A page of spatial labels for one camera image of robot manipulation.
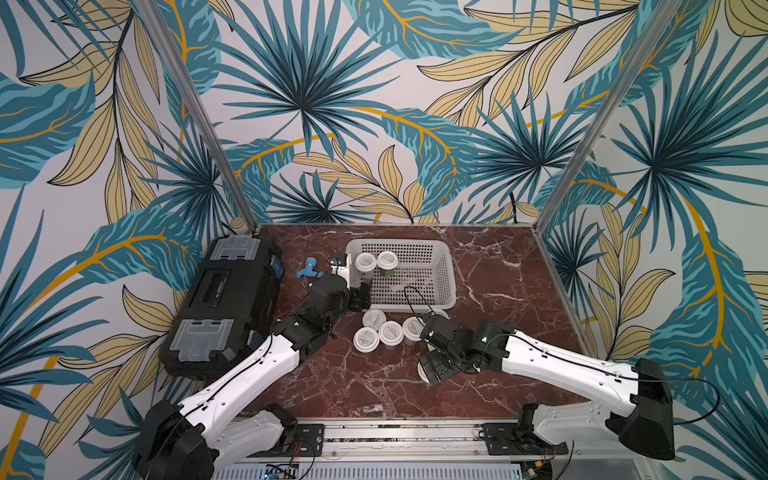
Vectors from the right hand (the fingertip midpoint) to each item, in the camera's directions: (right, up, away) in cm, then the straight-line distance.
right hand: (436, 361), depth 76 cm
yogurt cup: (-17, +8, +13) cm, 23 cm away
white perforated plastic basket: (0, +19, +28) cm, 34 cm away
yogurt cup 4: (+3, +11, +13) cm, 17 cm away
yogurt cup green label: (-12, +25, +23) cm, 36 cm away
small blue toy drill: (-40, +22, +30) cm, 55 cm away
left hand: (-20, +20, +3) cm, 28 cm away
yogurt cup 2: (-18, +3, +8) cm, 20 cm away
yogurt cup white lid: (-20, +25, +22) cm, 39 cm away
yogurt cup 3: (-11, +5, +10) cm, 16 cm away
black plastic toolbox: (-54, +13, +2) cm, 55 cm away
